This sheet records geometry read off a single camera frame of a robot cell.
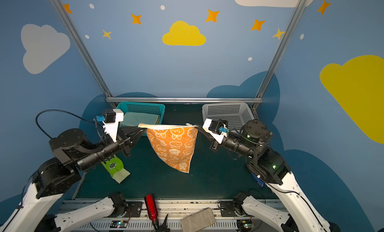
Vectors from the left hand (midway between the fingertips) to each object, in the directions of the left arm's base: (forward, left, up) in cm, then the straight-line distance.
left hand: (145, 127), depth 50 cm
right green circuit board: (-23, -42, -47) cm, 67 cm away
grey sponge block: (-22, -19, -44) cm, 53 cm away
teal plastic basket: (+48, +14, -40) cm, 64 cm away
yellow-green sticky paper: (-1, +25, -46) cm, 53 cm away
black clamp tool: (-25, -3, -45) cm, 52 cm away
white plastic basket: (+47, -49, -45) cm, 82 cm away
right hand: (+2, -19, 0) cm, 19 cm away
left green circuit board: (-24, +19, -47) cm, 56 cm away
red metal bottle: (-17, +4, -44) cm, 47 cm away
